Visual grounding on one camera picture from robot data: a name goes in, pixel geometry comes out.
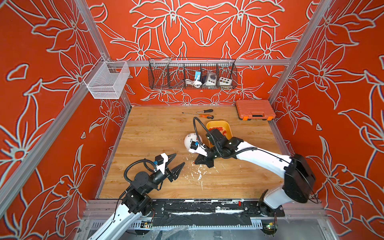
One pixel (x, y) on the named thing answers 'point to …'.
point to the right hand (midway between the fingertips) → (193, 162)
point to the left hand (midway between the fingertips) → (179, 158)
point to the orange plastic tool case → (260, 109)
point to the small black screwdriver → (205, 111)
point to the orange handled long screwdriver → (206, 116)
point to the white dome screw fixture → (190, 137)
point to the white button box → (225, 81)
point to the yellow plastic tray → (223, 127)
